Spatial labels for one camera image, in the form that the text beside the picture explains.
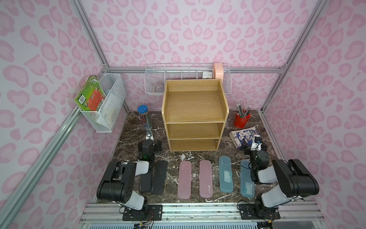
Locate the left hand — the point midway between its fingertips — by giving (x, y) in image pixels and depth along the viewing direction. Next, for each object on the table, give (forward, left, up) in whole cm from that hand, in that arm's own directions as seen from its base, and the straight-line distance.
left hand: (150, 138), depth 94 cm
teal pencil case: (-22, -47, -6) cm, 52 cm away
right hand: (-3, -65, +4) cm, 65 cm away
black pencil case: (-22, -8, -6) cm, 25 cm away
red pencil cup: (+17, -63, -4) cm, 66 cm away
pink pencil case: (-30, -23, -8) cm, 39 cm away
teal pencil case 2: (-29, -58, -6) cm, 65 cm away
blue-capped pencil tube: (+15, +5, +11) cm, 19 cm away
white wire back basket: (+34, -3, +25) cm, 42 cm away
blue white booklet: (+4, -64, -6) cm, 65 cm away
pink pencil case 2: (-24, -35, -7) cm, 43 cm away
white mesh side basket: (+2, +24, +17) cm, 29 cm away
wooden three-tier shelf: (+1, -29, +24) cm, 37 cm away
